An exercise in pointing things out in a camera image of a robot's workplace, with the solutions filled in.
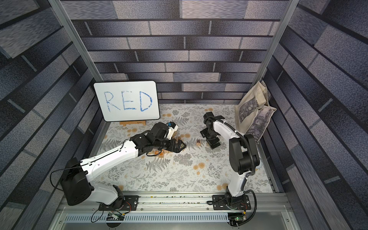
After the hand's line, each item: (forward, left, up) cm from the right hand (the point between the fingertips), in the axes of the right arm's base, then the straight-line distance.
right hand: (205, 139), depth 93 cm
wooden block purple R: (-1, +5, -2) cm, 5 cm away
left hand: (-12, +15, +14) cm, 23 cm away
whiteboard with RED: (+21, +54, +16) cm, 60 cm away
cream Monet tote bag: (+11, -29, +15) cm, 35 cm away
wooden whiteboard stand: (+13, +60, -1) cm, 62 cm away
